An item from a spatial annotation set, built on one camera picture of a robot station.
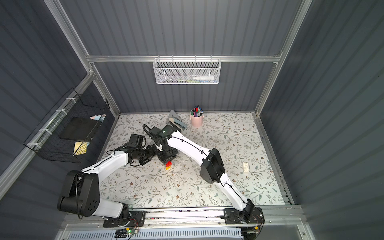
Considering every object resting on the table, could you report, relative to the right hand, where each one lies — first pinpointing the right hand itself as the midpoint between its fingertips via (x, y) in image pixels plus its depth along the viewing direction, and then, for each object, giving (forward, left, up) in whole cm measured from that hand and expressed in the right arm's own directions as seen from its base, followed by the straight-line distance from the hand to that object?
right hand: (165, 164), depth 81 cm
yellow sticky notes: (-5, +30, +24) cm, 39 cm away
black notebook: (+11, +42, +18) cm, 47 cm away
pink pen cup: (+35, -18, -3) cm, 39 cm away
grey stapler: (+43, +1, -9) cm, 44 cm away
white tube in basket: (+48, -23, +23) cm, 58 cm away
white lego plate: (+3, -47, -9) cm, 48 cm away
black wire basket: (-1, +46, +25) cm, 53 cm away
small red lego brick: (0, -2, +1) cm, 3 cm away
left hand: (+7, +5, -3) cm, 10 cm away
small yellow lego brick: (+3, 0, -11) cm, 11 cm away
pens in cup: (+39, -18, +2) cm, 43 cm away
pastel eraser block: (+20, +37, +16) cm, 45 cm away
